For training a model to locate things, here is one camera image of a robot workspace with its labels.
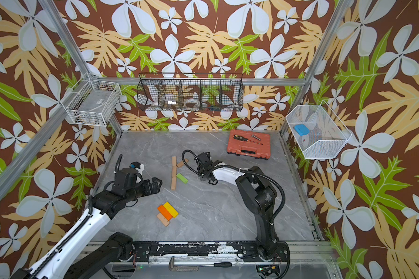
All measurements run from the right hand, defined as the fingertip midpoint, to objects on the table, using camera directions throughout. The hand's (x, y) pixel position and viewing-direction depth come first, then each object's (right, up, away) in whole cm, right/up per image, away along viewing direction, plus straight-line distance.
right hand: (205, 173), depth 99 cm
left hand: (-23, -1, -20) cm, 31 cm away
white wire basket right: (+54, +23, -15) cm, 61 cm away
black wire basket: (-12, +47, -1) cm, 48 cm away
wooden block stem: (-18, -5, -5) cm, 19 cm away
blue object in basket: (+49, +24, -13) cm, 56 cm away
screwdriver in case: (+21, +21, +9) cm, 31 cm away
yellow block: (-17, -17, -13) cm, 27 cm away
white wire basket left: (-57, +38, -13) cm, 70 cm away
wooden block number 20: (-19, +7, +6) cm, 21 cm away
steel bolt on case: (+30, +23, +12) cm, 40 cm away
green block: (-13, -2, -2) cm, 14 cm away
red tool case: (+29, +17, +9) cm, 35 cm away
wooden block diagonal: (-10, +8, -25) cm, 28 cm away
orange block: (-22, -16, -12) cm, 30 cm away
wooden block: (-20, -20, -17) cm, 33 cm away
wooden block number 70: (-18, +1, 0) cm, 18 cm away
